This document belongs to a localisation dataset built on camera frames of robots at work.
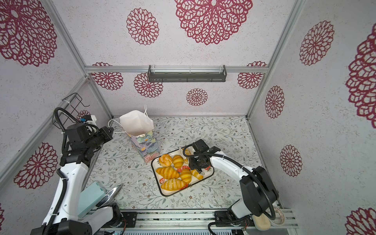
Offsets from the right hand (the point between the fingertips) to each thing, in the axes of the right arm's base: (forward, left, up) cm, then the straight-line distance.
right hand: (192, 163), depth 86 cm
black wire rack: (+18, +66, +29) cm, 75 cm away
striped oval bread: (-6, +3, -4) cm, 8 cm away
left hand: (+5, +40, +22) cm, 46 cm away
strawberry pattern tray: (-8, +20, -7) cm, 22 cm away
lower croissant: (-12, +10, -3) cm, 16 cm away
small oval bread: (+3, +9, -4) cm, 10 cm away
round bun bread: (+3, +17, -3) cm, 17 cm away
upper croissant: (-5, +14, -3) cm, 15 cm away
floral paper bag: (+22, +36, +7) cm, 42 cm away
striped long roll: (-5, -2, -3) cm, 6 cm away
